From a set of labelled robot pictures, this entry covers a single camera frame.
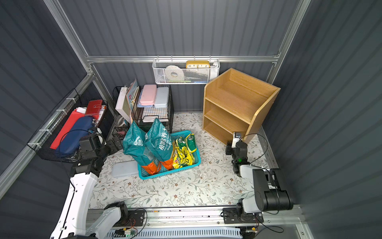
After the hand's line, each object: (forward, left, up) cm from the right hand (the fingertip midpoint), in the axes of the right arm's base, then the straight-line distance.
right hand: (235, 144), depth 93 cm
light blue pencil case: (+27, +48, +16) cm, 57 cm away
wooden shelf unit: (+13, +2, +24) cm, 27 cm away
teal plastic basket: (-20, +54, -1) cm, 57 cm away
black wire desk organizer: (+13, +60, +14) cm, 63 cm away
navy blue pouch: (-16, +81, +25) cm, 86 cm away
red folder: (-6, +88, +24) cm, 92 cm away
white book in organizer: (+15, +70, +19) cm, 74 cm away
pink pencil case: (+26, +56, +19) cm, 65 cm away
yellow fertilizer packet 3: (-13, +34, +4) cm, 37 cm away
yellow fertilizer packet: (-5, +34, +6) cm, 35 cm away
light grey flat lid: (-15, +67, -4) cm, 69 cm away
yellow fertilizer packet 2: (-2, +28, +5) cm, 28 cm away
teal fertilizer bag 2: (-7, +45, +14) cm, 47 cm away
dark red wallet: (+6, +80, +26) cm, 84 cm away
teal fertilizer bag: (-12, +55, +16) cm, 59 cm away
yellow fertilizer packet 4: (-11, +30, +2) cm, 32 cm away
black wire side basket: (-18, +89, +29) cm, 95 cm away
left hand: (-10, +69, +17) cm, 72 cm away
